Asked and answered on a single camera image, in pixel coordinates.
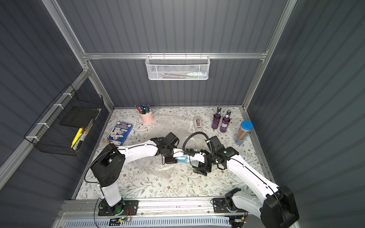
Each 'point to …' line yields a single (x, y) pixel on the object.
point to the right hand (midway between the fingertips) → (199, 162)
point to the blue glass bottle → (182, 158)
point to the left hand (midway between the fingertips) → (177, 157)
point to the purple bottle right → (225, 122)
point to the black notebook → (79, 117)
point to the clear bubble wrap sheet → (150, 165)
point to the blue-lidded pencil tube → (245, 128)
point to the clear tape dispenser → (197, 124)
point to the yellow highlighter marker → (77, 137)
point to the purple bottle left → (216, 118)
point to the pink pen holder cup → (147, 118)
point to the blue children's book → (120, 133)
